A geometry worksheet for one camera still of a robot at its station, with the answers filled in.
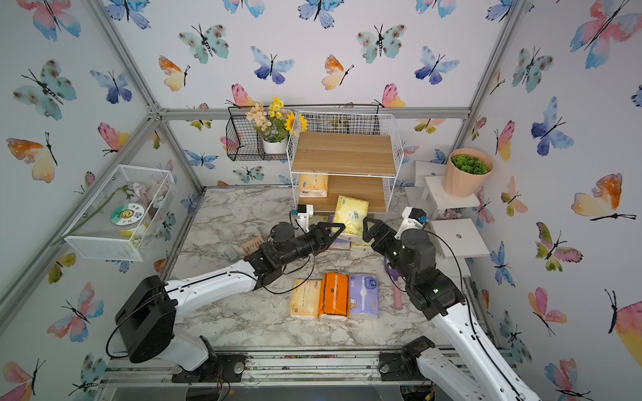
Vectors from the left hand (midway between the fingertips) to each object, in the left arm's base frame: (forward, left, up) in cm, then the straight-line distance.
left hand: (345, 228), depth 70 cm
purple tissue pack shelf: (-10, -6, -24) cm, 27 cm away
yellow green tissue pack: (+5, -2, +1) cm, 5 cm away
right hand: (0, -8, +2) cm, 8 cm away
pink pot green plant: (+17, -38, +5) cm, 42 cm away
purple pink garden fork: (-4, -19, -30) cm, 36 cm away
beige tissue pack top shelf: (-10, +13, -25) cm, 30 cm away
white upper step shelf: (+21, -32, -8) cm, 39 cm away
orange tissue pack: (-10, +3, -22) cm, 25 cm away
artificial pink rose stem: (+13, +61, +3) cm, 63 cm away
